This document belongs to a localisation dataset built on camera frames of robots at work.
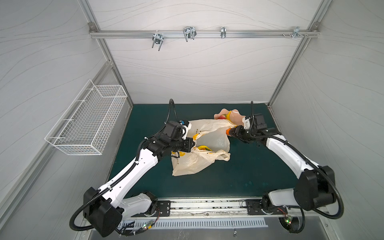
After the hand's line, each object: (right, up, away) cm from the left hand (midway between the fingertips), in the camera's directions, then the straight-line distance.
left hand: (196, 141), depth 75 cm
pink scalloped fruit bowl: (+29, +13, +35) cm, 48 cm away
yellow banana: (+23, +13, +33) cm, 42 cm away
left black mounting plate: (-17, -34, -1) cm, 37 cm away
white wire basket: (-52, +8, -6) cm, 53 cm away
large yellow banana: (+3, -7, +19) cm, 20 cm away
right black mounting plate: (+29, -33, -1) cm, 44 cm away
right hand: (+22, +5, +11) cm, 25 cm away
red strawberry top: (+19, +13, +31) cm, 39 cm away
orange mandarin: (+19, +4, +15) cm, 25 cm away
